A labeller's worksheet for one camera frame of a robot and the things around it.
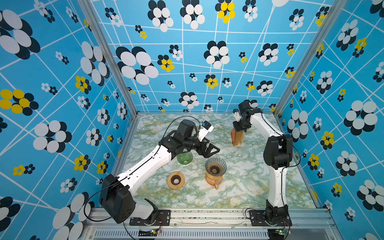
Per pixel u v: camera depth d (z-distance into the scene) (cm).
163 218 74
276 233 70
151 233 70
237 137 99
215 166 80
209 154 64
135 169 45
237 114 93
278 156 57
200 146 64
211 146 63
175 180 87
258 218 73
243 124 85
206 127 64
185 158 95
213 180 79
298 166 96
